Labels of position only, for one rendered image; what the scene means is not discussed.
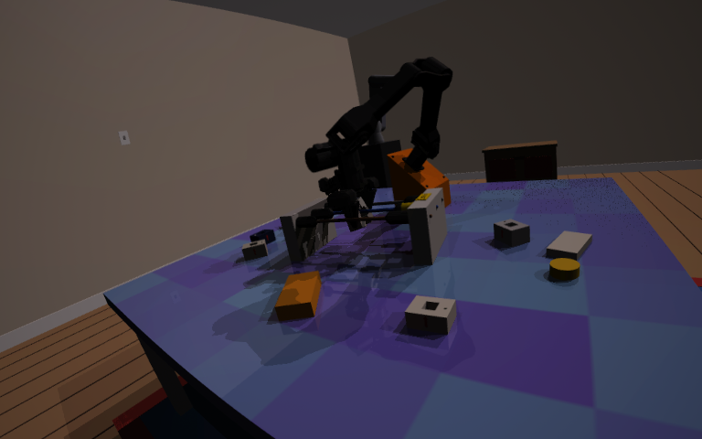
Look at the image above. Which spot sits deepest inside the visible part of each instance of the orange short cylinder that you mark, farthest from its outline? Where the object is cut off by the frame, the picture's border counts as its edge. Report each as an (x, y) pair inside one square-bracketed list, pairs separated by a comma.
[(564, 269)]

